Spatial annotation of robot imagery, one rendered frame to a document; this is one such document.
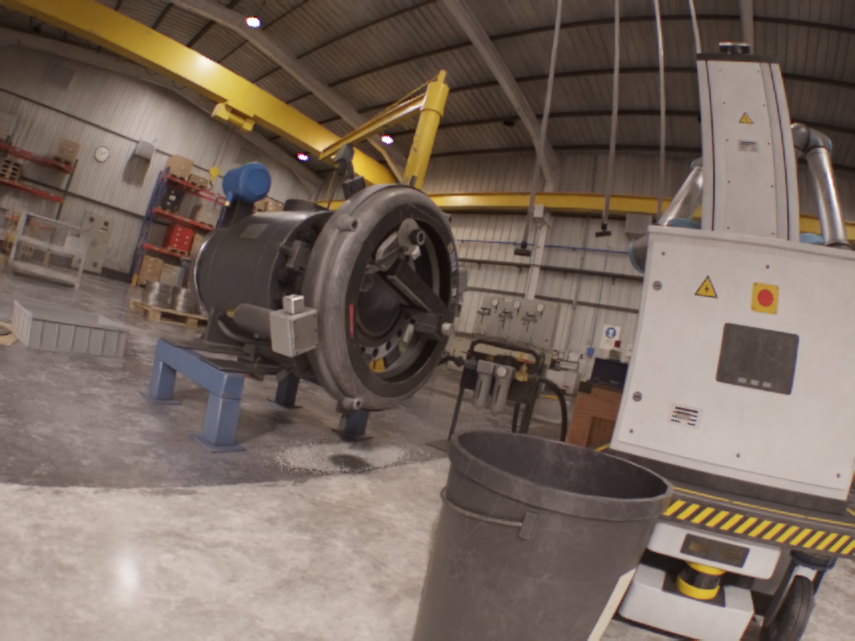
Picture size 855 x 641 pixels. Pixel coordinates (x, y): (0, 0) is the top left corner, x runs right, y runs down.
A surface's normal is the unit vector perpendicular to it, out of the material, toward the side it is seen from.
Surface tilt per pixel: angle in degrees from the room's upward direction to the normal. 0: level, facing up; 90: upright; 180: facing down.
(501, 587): 93
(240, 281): 102
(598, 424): 90
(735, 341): 90
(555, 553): 93
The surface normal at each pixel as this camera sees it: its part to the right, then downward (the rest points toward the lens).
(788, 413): -0.59, -0.18
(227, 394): 0.85, 0.17
